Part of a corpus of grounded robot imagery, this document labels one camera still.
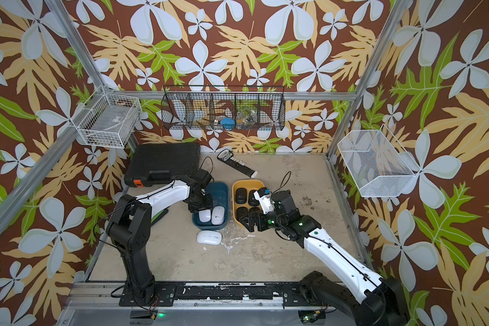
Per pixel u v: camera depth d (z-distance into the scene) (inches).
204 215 35.7
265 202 27.5
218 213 36.4
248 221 26.6
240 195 38.9
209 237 33.9
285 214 23.1
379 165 31.3
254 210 37.6
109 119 33.8
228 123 37.0
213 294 29.5
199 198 31.1
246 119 37.1
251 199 38.8
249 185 39.1
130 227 19.7
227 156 46.7
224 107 38.5
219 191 39.6
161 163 42.5
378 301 14.9
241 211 37.2
